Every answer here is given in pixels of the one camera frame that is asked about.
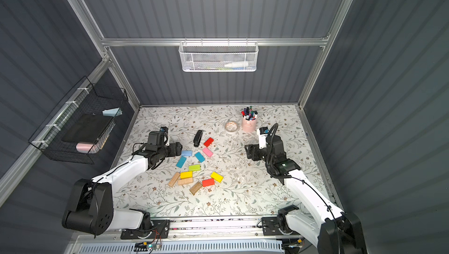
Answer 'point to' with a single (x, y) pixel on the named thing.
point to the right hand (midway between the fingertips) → (253, 146)
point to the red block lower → (208, 182)
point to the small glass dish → (231, 126)
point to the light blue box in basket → (114, 112)
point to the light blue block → (186, 153)
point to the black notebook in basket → (86, 129)
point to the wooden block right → (195, 188)
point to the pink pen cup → (249, 126)
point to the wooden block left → (174, 178)
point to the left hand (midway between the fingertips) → (176, 147)
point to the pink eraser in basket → (83, 147)
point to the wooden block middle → (187, 180)
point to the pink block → (207, 151)
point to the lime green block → (193, 168)
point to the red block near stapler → (209, 142)
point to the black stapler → (197, 137)
